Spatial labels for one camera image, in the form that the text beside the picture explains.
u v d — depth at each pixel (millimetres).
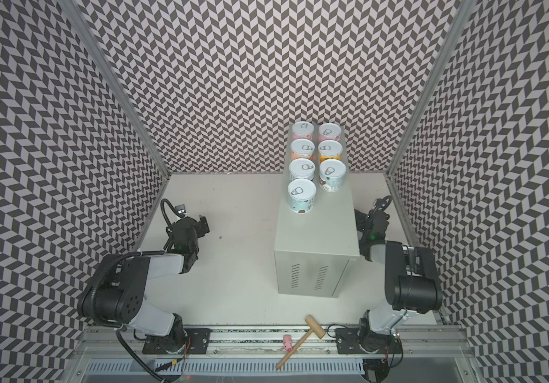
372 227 714
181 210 802
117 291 452
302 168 656
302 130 772
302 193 597
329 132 754
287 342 708
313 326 750
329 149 707
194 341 720
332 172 639
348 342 723
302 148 708
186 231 707
